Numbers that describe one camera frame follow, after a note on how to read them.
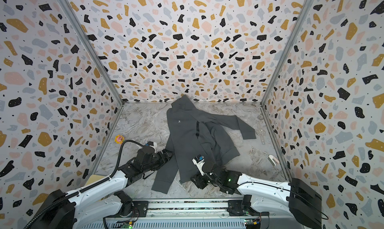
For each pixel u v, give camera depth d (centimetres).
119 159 60
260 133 104
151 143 80
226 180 60
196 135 101
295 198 43
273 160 89
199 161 70
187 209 76
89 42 86
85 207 45
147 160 65
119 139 95
